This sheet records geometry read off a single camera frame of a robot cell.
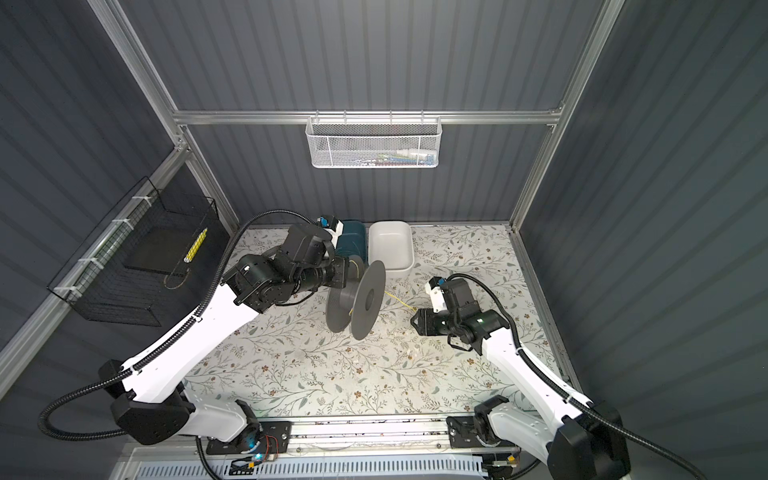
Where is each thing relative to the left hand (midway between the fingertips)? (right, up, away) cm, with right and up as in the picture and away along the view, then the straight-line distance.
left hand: (351, 264), depth 69 cm
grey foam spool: (+2, -8, -1) cm, 9 cm away
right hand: (+18, -16, +12) cm, 27 cm away
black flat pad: (-49, +4, +7) cm, 49 cm away
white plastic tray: (+9, +7, +43) cm, 45 cm away
